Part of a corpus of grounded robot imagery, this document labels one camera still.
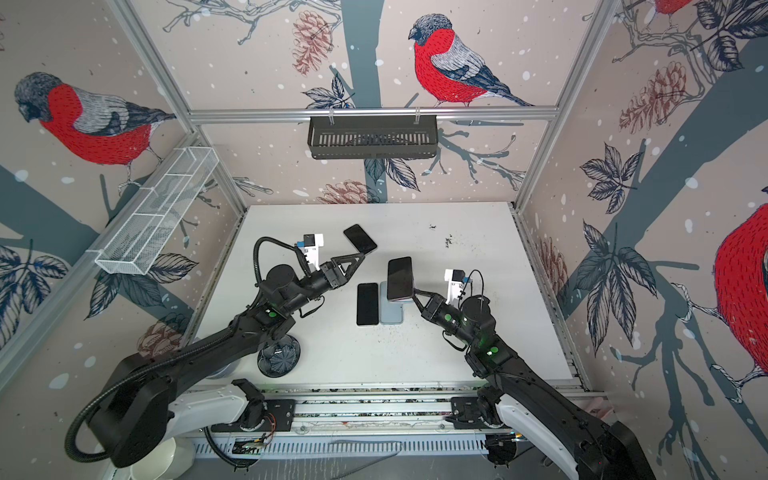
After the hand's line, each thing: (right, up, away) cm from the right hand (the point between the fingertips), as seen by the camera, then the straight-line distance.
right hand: (407, 297), depth 74 cm
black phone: (-16, +14, +39) cm, 45 cm away
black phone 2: (-12, -6, +18) cm, 22 cm away
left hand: (-12, +10, -5) cm, 16 cm away
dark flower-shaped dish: (-36, -19, +7) cm, 41 cm away
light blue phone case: (-4, -9, +18) cm, 21 cm away
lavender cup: (-46, -19, -2) cm, 50 cm away
